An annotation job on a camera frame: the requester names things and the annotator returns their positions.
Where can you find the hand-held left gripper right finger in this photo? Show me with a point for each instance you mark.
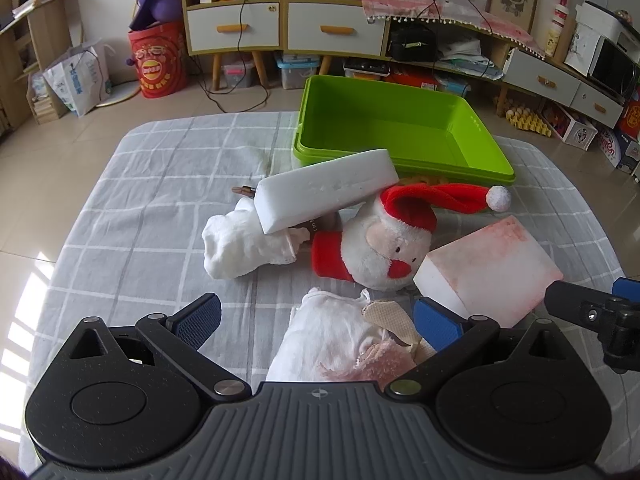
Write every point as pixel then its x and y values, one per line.
pixel 437 325

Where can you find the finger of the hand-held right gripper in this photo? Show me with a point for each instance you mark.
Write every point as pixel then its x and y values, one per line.
pixel 575 302
pixel 627 290

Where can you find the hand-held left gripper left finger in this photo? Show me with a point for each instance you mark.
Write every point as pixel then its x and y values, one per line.
pixel 197 320

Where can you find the pink stained foam block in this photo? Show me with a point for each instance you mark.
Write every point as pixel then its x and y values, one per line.
pixel 490 270

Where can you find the brown haired doll white dress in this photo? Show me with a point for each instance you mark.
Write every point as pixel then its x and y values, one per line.
pixel 240 245

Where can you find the santa plush toy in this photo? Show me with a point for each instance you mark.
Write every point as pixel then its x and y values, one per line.
pixel 380 245

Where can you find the beige rabbit doll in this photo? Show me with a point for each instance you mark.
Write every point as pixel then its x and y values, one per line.
pixel 320 335

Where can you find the white foam block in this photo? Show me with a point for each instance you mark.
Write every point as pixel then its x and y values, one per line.
pixel 325 190

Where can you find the green plastic bin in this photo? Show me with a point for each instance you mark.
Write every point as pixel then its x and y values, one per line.
pixel 395 120

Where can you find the grey checked blanket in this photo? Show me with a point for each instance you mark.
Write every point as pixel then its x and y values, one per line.
pixel 150 200

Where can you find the red and white box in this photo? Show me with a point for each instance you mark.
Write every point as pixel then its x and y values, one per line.
pixel 572 127

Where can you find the yellow egg tray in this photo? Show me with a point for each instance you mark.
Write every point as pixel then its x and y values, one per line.
pixel 527 121

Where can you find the black microwave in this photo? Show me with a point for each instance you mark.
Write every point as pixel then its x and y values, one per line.
pixel 612 67

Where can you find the low wooden bench grey drawers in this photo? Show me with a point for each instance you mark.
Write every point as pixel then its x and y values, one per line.
pixel 545 77

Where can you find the round white floor base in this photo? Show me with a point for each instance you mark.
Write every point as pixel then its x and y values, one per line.
pixel 120 96

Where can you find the clear box pink contents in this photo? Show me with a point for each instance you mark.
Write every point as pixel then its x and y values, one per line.
pixel 239 75

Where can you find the red printed bucket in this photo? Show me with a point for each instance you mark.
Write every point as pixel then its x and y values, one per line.
pixel 157 60

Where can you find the pile of folded fabric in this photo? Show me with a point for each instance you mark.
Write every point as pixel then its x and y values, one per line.
pixel 470 57

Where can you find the black flat device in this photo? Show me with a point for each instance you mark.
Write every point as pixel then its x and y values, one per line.
pixel 367 67

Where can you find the clear box blue lid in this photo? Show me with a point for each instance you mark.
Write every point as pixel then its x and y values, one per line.
pixel 297 72

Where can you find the white paper bag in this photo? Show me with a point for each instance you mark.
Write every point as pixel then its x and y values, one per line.
pixel 75 82

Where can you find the white bottle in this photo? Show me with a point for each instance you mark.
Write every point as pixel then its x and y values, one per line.
pixel 556 30

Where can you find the white printer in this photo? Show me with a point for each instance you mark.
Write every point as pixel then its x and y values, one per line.
pixel 602 20

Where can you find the black bag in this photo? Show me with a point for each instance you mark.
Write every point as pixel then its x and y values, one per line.
pixel 412 42

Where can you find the wooden bookshelf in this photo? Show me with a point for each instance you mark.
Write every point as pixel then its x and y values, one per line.
pixel 35 45

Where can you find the pink table runner cloth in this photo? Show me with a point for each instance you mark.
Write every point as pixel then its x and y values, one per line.
pixel 400 2

